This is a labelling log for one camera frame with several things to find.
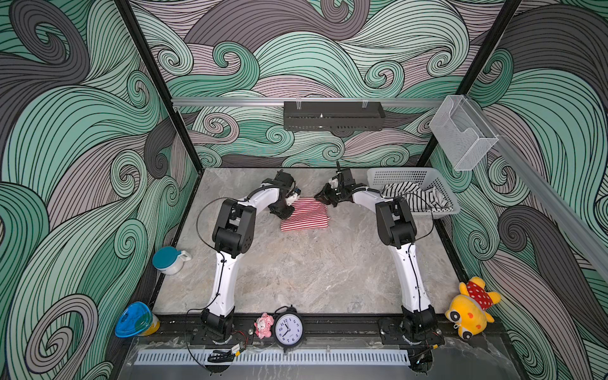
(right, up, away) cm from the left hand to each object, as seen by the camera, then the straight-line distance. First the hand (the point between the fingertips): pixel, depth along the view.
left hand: (283, 212), depth 102 cm
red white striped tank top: (+12, 0, -2) cm, 12 cm away
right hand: (+15, +7, +5) cm, 17 cm away
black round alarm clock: (+4, -33, -30) cm, 45 cm away
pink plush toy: (-4, -32, -31) cm, 45 cm away
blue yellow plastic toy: (-40, -27, -35) cm, 60 cm away
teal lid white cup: (-38, -15, -22) cm, 46 cm away
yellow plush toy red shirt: (+60, -27, -31) cm, 73 cm away
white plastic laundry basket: (+66, +10, +6) cm, 67 cm away
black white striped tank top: (+62, +6, +4) cm, 63 cm away
